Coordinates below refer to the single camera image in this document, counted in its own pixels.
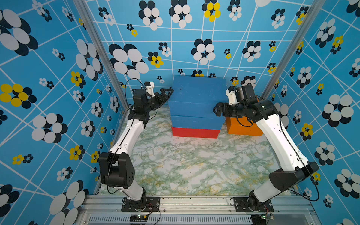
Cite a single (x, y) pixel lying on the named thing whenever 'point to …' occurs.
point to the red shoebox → (195, 132)
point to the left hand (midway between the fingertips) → (172, 92)
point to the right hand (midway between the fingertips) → (223, 109)
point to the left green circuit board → (138, 218)
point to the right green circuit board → (260, 219)
